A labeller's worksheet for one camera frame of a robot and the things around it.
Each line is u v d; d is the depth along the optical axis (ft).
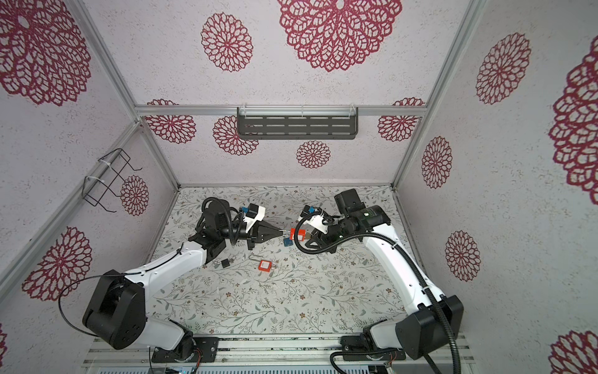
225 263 3.02
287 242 3.26
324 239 2.07
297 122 3.11
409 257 1.46
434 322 1.26
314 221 2.09
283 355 2.40
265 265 3.01
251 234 2.16
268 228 2.25
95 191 2.37
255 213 2.03
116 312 1.39
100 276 1.45
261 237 2.25
